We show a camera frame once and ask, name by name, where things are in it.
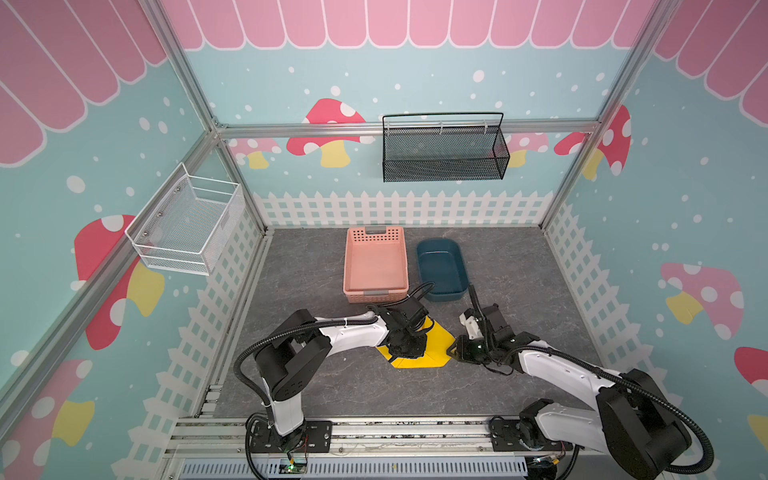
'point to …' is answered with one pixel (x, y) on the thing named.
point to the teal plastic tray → (441, 261)
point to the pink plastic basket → (375, 264)
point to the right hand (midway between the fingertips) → (448, 351)
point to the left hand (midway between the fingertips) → (420, 359)
